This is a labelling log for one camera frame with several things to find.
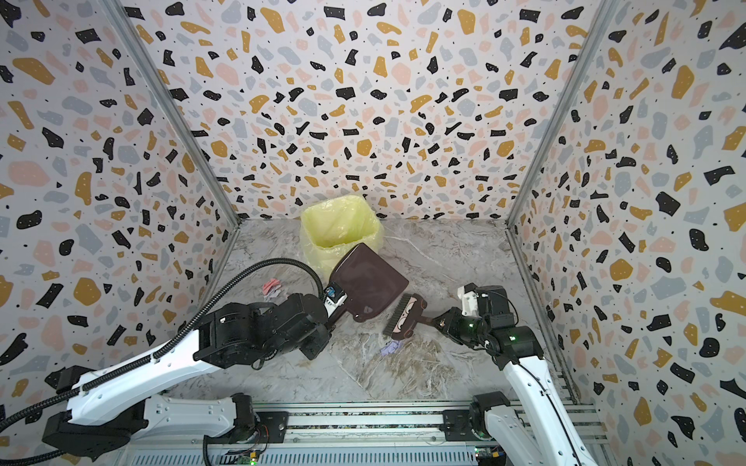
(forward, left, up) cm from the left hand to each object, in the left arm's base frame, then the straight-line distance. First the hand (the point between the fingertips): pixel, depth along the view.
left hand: (331, 322), depth 64 cm
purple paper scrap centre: (+4, -13, -27) cm, 30 cm away
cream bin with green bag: (+42, +6, -13) cm, 44 cm away
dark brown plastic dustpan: (+8, -8, +2) cm, 12 cm away
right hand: (+5, -23, -8) cm, 25 cm away
